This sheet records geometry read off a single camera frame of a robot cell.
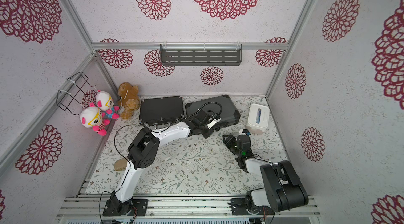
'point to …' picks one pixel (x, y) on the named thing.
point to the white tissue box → (258, 119)
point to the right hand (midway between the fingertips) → (223, 135)
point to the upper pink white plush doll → (105, 103)
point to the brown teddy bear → (129, 100)
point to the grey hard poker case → (221, 105)
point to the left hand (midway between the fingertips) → (211, 128)
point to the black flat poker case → (161, 110)
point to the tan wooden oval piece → (120, 164)
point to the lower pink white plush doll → (92, 116)
